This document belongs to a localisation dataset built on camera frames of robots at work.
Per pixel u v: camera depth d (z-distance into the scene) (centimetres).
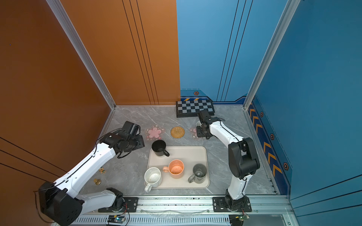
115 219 71
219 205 72
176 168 85
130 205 73
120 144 54
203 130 79
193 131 103
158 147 87
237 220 70
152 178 82
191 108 113
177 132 102
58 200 38
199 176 73
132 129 62
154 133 103
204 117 73
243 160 50
